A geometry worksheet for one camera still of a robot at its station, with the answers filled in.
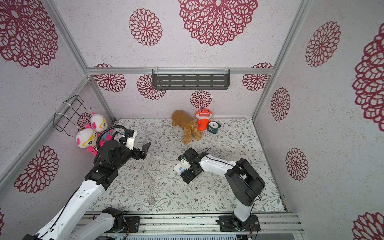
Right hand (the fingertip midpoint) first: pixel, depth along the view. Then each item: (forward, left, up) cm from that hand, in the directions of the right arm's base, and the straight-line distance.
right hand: (188, 173), depth 90 cm
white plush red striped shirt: (+10, +56, +20) cm, 61 cm away
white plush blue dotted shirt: (+23, +56, +18) cm, 63 cm away
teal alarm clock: (+35, -17, +2) cm, 39 cm away
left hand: (+6, +23, +24) cm, 34 cm away
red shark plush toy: (+45, -10, +6) cm, 46 cm away
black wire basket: (+20, +62, +33) cm, 73 cm away
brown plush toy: (+39, +7, +7) cm, 41 cm away
